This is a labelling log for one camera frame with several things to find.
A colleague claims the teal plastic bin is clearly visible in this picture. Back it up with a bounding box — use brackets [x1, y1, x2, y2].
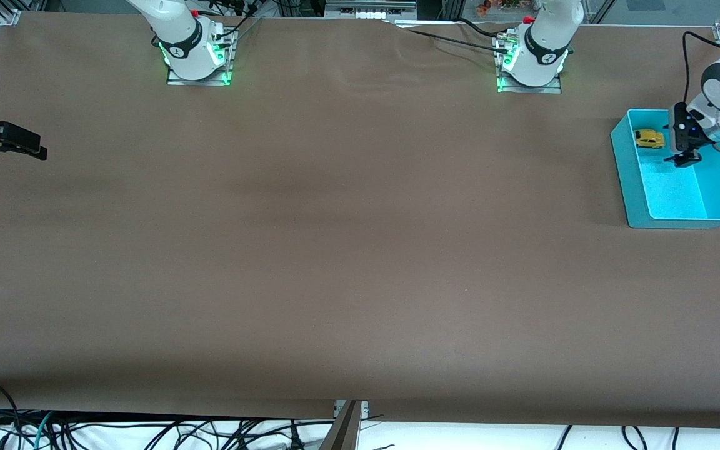
[610, 108, 720, 230]

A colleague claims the grey device box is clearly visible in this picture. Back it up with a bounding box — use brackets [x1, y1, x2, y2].
[324, 0, 418, 21]

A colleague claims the brown table cover sheet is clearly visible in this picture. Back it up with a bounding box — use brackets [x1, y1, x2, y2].
[0, 11, 720, 431]

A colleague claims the metal table leg profile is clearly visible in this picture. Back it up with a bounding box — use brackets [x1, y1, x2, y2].
[319, 400, 370, 450]

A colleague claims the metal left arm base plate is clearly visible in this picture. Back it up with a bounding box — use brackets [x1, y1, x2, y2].
[496, 34, 563, 94]

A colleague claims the short black table cable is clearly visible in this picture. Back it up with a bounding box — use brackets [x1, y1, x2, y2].
[457, 17, 508, 39]

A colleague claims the black base cable bundle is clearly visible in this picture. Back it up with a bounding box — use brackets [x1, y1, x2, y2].
[201, 0, 264, 48]

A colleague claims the long black table cable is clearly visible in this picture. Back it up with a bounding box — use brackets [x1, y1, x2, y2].
[385, 21, 511, 56]

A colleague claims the teal floor cable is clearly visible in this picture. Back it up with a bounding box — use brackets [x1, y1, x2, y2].
[34, 411, 56, 450]

